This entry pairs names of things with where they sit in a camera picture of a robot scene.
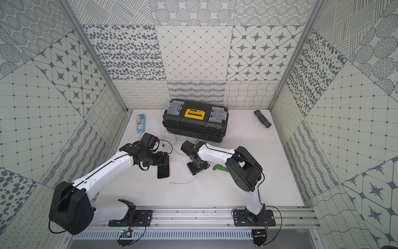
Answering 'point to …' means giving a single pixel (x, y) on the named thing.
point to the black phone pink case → (163, 171)
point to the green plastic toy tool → (220, 167)
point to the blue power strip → (141, 127)
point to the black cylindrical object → (262, 118)
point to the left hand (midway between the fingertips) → (160, 158)
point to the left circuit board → (126, 233)
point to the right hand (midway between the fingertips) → (198, 171)
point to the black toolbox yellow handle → (195, 120)
